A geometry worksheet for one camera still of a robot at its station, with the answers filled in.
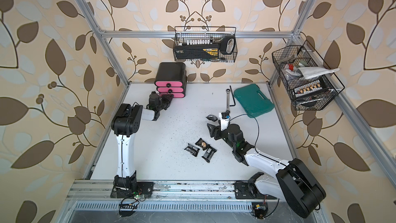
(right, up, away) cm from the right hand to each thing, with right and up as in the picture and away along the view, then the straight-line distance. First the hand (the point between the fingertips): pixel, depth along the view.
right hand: (213, 122), depth 85 cm
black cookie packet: (-12, -15, +1) cm, 19 cm away
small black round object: (0, +1, +14) cm, 14 cm away
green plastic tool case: (+29, +12, +22) cm, 39 cm away
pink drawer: (-29, +19, +19) cm, 40 cm away
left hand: (-26, +17, +22) cm, 38 cm away
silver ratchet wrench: (+13, +19, +31) cm, 38 cm away
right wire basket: (+41, +36, 0) cm, 54 cm away
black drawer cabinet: (-28, +28, +22) cm, 46 cm away
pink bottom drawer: (-26, +16, +25) cm, 39 cm away
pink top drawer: (-29, +23, +14) cm, 40 cm away
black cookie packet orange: (-5, -13, +2) cm, 14 cm away
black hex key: (+16, +17, +30) cm, 38 cm away
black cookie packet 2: (-2, -18, 0) cm, 18 cm away
